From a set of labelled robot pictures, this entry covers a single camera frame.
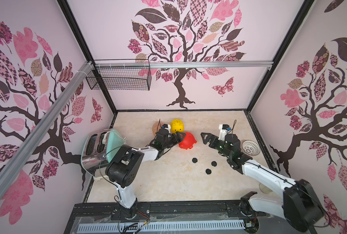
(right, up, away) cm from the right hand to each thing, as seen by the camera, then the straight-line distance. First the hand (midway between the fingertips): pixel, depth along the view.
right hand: (206, 134), depth 82 cm
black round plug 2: (-5, -18, +10) cm, 21 cm away
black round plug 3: (+7, -19, +9) cm, 22 cm away
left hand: (-12, -3, +10) cm, 16 cm away
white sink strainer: (+33, -10, +14) cm, 37 cm away
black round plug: (+2, -23, +6) cm, 24 cm away
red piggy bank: (-10, -5, +8) cm, 14 cm away
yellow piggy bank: (-17, +5, +18) cm, 25 cm away
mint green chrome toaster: (-60, -7, -4) cm, 60 cm away
